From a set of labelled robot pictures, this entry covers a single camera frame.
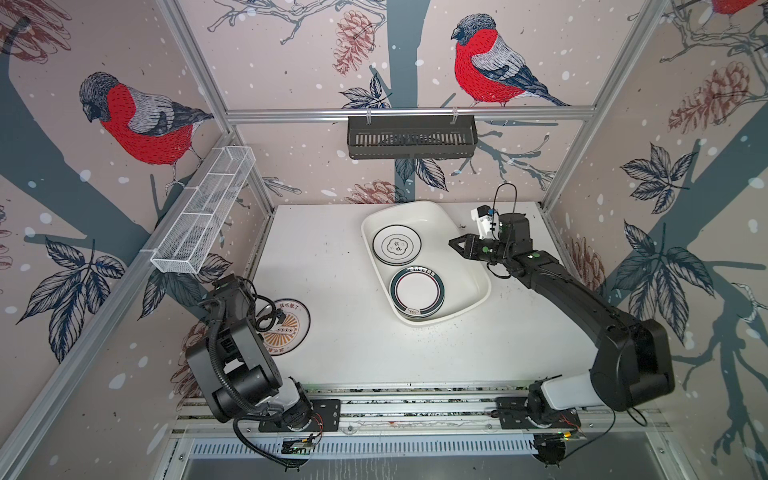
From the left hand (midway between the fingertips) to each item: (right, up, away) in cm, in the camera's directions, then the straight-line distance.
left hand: (229, 349), depth 78 cm
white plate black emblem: (+45, +27, +29) cm, 60 cm away
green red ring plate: (+52, +12, +17) cm, 56 cm away
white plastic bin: (+69, +15, +20) cm, 73 cm away
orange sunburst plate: (+12, 0, +9) cm, 16 cm away
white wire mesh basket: (-7, +38, +1) cm, 39 cm away
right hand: (+60, +28, +5) cm, 67 cm away
